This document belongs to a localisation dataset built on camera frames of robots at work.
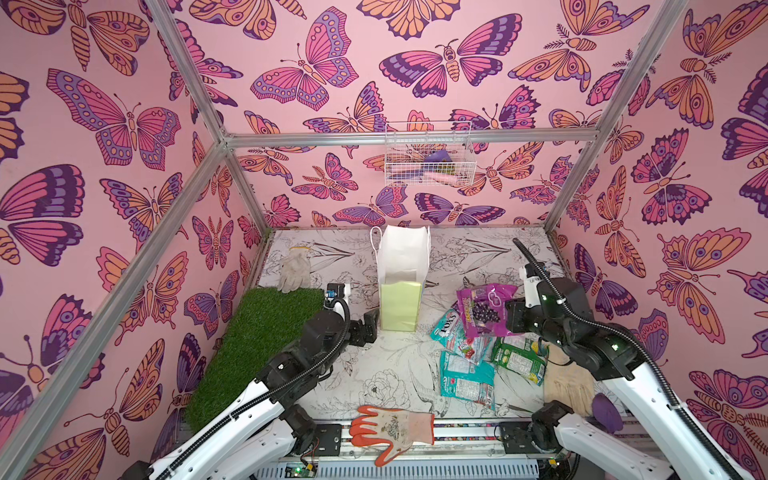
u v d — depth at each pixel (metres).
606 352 0.43
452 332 0.88
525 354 0.84
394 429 0.74
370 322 0.64
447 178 0.86
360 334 0.63
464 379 0.81
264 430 0.60
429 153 0.95
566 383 0.81
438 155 0.95
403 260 0.95
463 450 0.73
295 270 1.08
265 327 0.92
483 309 0.73
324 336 0.52
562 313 0.50
